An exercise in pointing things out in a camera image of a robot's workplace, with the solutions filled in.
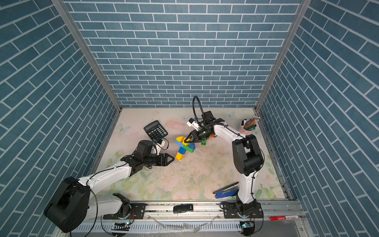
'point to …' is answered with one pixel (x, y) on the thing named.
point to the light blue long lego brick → (179, 143)
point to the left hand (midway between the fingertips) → (173, 160)
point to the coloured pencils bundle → (250, 124)
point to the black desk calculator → (155, 130)
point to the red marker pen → (274, 218)
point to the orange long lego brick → (212, 136)
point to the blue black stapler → (230, 190)
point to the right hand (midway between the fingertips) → (188, 142)
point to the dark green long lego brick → (186, 147)
